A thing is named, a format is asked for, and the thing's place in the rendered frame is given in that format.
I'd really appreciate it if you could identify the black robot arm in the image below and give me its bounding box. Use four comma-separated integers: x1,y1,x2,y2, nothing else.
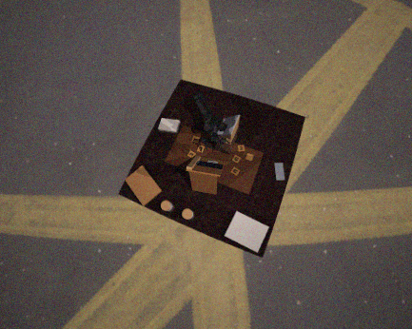
193,91,227,141

